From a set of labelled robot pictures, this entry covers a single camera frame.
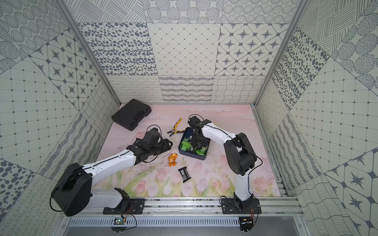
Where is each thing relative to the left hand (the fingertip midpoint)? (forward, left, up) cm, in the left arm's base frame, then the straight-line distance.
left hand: (170, 141), depth 86 cm
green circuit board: (-38, +22, -13) cm, 46 cm away
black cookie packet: (-15, -9, -10) cm, 20 cm away
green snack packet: (+3, -9, -7) cm, 12 cm away
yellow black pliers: (+15, +1, -11) cm, 19 cm away
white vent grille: (-38, +5, -12) cm, 40 cm away
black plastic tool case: (+27, +37, -6) cm, 46 cm away
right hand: (+3, -17, -7) cm, 19 cm away
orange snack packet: (-7, 0, -10) cm, 12 cm away
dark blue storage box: (-3, -18, -8) cm, 19 cm away
